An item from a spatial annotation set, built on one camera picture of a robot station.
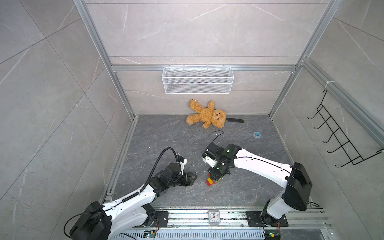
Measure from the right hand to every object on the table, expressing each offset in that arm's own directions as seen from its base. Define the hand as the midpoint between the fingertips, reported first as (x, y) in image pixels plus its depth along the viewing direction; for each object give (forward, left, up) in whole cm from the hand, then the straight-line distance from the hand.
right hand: (215, 176), depth 78 cm
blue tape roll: (+35, -35, -10) cm, 50 cm away
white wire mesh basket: (+60, +8, +20) cm, 63 cm away
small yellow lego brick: (-2, +2, -2) cm, 4 cm away
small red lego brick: (-1, +3, -6) cm, 7 cm away
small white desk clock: (-18, +1, -8) cm, 19 cm away
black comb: (+50, -22, -10) cm, 56 cm away
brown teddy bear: (+48, -1, -2) cm, 48 cm away
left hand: (+2, +11, -2) cm, 11 cm away
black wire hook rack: (-2, -54, +23) cm, 59 cm away
